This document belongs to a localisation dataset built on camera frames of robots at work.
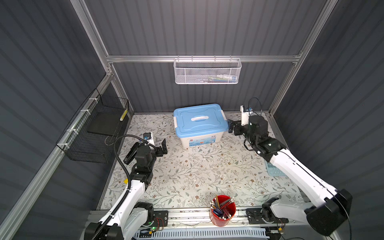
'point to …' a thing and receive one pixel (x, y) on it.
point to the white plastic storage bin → (202, 140)
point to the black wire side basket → (90, 136)
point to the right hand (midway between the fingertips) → (237, 119)
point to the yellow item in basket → (125, 113)
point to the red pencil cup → (223, 209)
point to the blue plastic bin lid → (200, 120)
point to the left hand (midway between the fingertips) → (156, 139)
